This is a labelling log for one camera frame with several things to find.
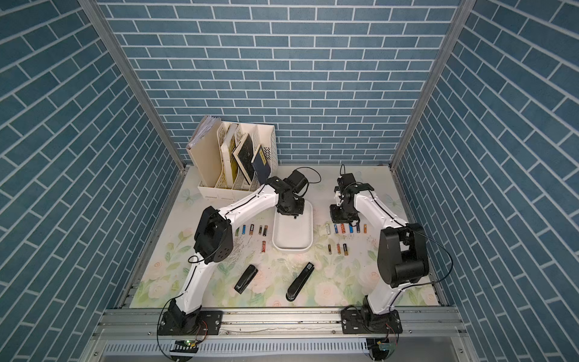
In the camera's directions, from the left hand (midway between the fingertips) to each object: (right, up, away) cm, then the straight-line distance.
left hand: (304, 214), depth 93 cm
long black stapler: (-3, -23, -14) cm, 27 cm away
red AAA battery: (+14, -14, -2) cm, 20 cm away
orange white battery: (+26, -6, +3) cm, 27 cm away
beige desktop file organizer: (-34, +25, -1) cm, 43 cm away
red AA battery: (+16, -6, +3) cm, 18 cm away
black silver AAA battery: (+10, -14, -2) cm, 17 cm away
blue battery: (+14, -7, +3) cm, 16 cm away
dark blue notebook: (-21, +22, +16) cm, 35 cm away
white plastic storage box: (-5, -8, 0) cm, 10 cm away
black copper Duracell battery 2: (-17, -7, +3) cm, 19 cm away
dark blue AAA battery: (+23, -6, +3) cm, 24 cm away
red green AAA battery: (-17, -13, -2) cm, 21 cm away
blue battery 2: (+20, -7, +3) cm, 21 cm away
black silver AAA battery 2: (-19, -7, +3) cm, 21 cm away
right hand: (+14, -2, -2) cm, 14 cm away
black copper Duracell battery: (+17, -14, -2) cm, 22 cm away
